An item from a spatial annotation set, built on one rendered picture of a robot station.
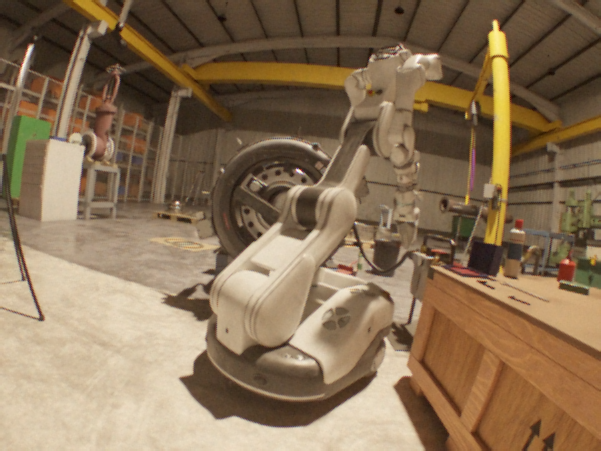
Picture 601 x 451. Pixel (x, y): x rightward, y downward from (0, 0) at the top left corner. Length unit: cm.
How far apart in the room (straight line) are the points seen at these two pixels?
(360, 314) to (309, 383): 26
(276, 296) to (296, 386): 26
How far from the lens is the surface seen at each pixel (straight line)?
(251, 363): 88
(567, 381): 64
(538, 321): 70
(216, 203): 162
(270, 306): 82
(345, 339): 91
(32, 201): 500
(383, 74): 148
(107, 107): 572
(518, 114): 1553
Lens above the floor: 62
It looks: 4 degrees down
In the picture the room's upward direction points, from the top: 8 degrees clockwise
